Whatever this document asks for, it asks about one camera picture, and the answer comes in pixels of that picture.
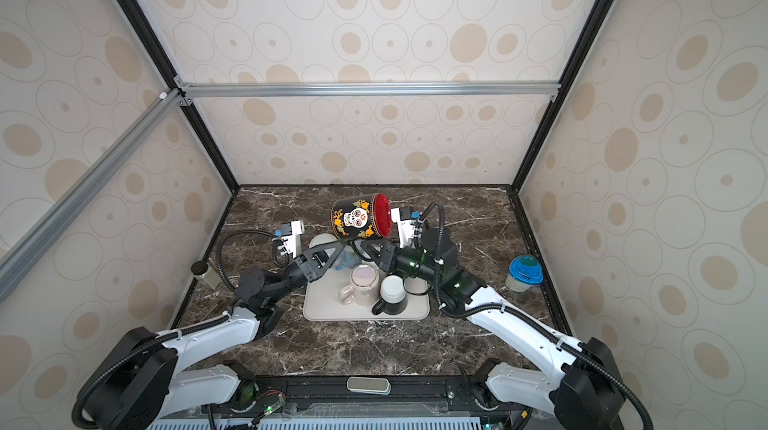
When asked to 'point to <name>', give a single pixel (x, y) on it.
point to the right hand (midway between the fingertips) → (364, 247)
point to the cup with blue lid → (524, 271)
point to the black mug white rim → (416, 285)
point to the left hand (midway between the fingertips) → (347, 251)
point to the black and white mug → (393, 294)
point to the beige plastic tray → (321, 302)
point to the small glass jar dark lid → (202, 271)
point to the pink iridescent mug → (364, 286)
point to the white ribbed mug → (321, 238)
